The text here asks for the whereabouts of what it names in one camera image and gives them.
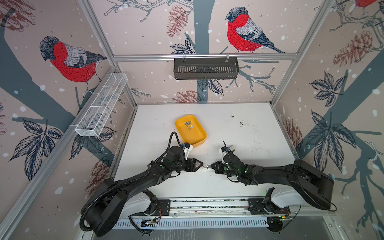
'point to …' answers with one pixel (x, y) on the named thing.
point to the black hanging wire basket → (206, 68)
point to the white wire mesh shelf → (100, 105)
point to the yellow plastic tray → (190, 130)
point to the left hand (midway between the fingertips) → (199, 165)
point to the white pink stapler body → (205, 165)
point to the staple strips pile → (188, 123)
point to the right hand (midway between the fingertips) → (209, 167)
